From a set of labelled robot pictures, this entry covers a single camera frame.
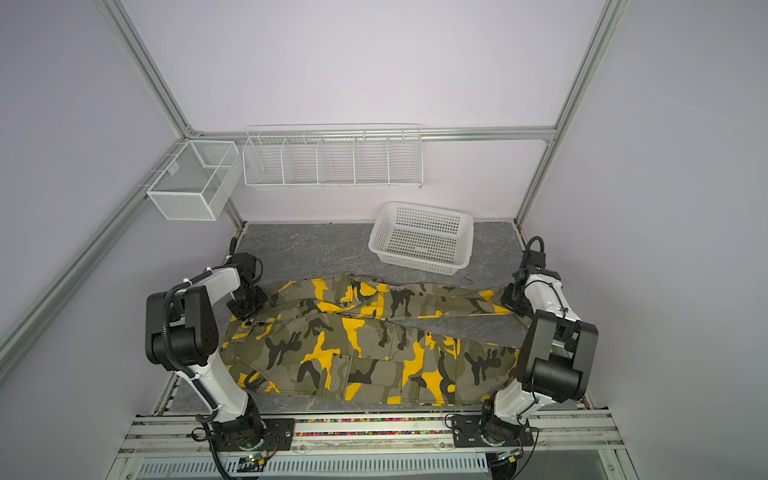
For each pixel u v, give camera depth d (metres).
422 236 1.16
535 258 0.74
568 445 0.73
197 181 0.99
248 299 0.80
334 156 0.99
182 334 0.51
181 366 0.51
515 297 0.69
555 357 0.48
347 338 0.89
